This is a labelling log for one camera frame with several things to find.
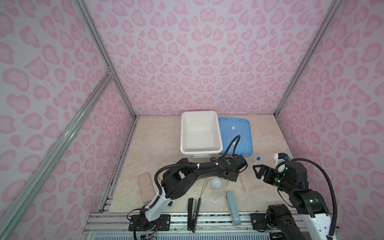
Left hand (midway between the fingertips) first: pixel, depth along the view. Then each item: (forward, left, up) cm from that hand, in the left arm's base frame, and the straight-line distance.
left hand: (233, 174), depth 88 cm
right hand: (-4, -9, +18) cm, 20 cm away
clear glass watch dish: (-5, +11, 0) cm, 12 cm away
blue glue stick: (-14, +36, -2) cm, 39 cm away
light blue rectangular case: (-21, +4, +3) cm, 22 cm away
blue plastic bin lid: (+35, -4, 0) cm, 35 cm away
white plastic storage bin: (+31, +18, -1) cm, 36 cm away
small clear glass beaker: (-12, +12, +4) cm, 17 cm away
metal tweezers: (-9, +19, -2) cm, 21 cm away
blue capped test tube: (-4, -5, -1) cm, 6 cm away
